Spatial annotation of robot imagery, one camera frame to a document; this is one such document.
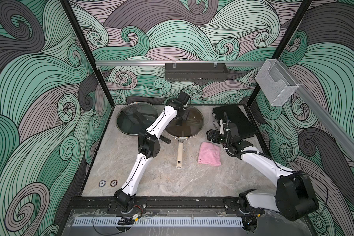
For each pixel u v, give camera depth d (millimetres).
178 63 926
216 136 761
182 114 873
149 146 621
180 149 836
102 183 812
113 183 813
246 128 1155
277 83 779
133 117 992
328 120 592
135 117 962
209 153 895
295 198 403
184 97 779
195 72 972
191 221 698
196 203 749
